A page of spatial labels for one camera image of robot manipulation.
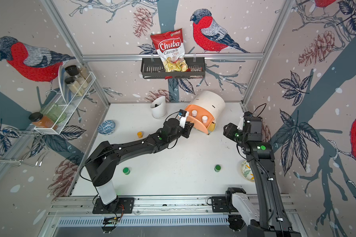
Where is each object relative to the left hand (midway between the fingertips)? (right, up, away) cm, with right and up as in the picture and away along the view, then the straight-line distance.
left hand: (195, 121), depth 82 cm
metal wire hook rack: (-73, -9, -25) cm, 78 cm away
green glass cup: (-69, +6, -13) cm, 70 cm away
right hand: (+16, -2, -8) cm, 18 cm away
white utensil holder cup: (-24, +8, +18) cm, 31 cm away
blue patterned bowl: (-62, -6, +22) cm, 66 cm away
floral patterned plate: (+30, -29, +2) cm, 42 cm away
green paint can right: (+13, -27, +2) cm, 31 cm away
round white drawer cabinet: (+13, +12, +11) cm, 21 cm away
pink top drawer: (+4, +5, +5) cm, 9 cm away
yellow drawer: (+11, -4, +7) cm, 14 cm away
